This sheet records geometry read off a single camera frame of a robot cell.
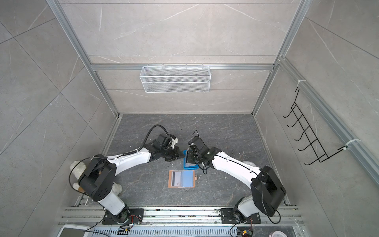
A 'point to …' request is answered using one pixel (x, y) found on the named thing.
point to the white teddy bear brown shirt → (77, 167)
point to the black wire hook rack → (320, 153)
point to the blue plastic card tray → (188, 166)
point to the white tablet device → (74, 230)
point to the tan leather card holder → (184, 178)
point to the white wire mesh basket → (176, 79)
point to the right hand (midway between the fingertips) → (189, 157)
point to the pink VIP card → (175, 178)
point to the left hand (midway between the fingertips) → (187, 154)
